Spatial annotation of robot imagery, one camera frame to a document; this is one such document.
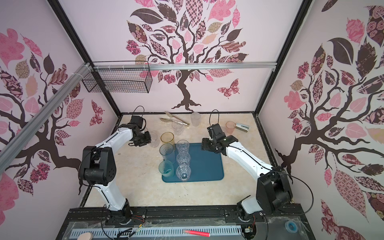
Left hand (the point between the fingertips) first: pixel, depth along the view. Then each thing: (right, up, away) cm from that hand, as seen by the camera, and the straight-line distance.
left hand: (148, 143), depth 95 cm
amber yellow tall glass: (+13, +4, -5) cm, 15 cm away
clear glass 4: (+17, +10, +15) cm, 25 cm away
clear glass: (+22, -2, +2) cm, 22 cm away
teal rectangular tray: (+36, -11, -13) cm, 40 cm away
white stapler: (+67, +10, +15) cm, 69 cm away
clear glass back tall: (+30, +17, +15) cm, 38 cm away
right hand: (+36, +1, -9) cm, 37 cm away
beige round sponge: (-21, -40, -26) cm, 53 cm away
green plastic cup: (+13, -13, -9) cm, 21 cm away
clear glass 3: (+23, -17, -7) cm, 29 cm away
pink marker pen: (+33, -40, -25) cm, 58 cm away
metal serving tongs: (+8, +16, +20) cm, 27 cm away
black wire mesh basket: (-20, +44, 0) cm, 48 cm away
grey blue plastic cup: (+13, -4, -5) cm, 14 cm away
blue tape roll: (+77, -37, -24) cm, 89 cm away
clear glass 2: (+23, -9, -2) cm, 24 cm away
